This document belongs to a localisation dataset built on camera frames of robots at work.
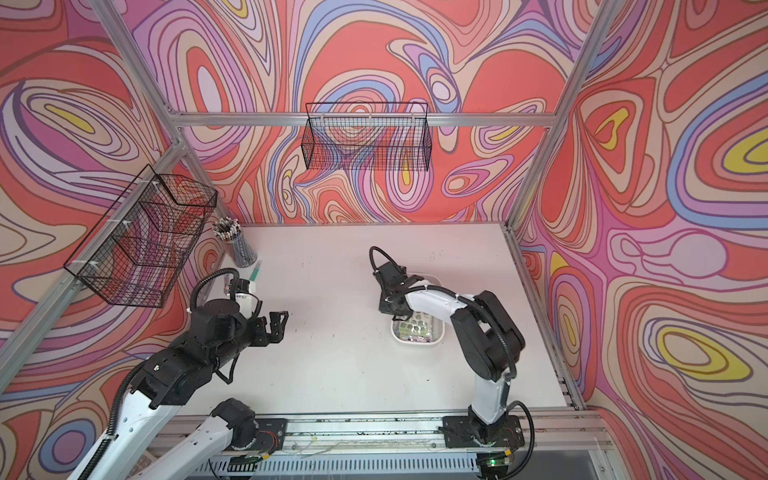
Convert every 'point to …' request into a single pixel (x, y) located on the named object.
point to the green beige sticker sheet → (418, 326)
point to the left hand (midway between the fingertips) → (276, 315)
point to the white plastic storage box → (437, 334)
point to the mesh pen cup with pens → (229, 230)
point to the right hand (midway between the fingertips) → (392, 313)
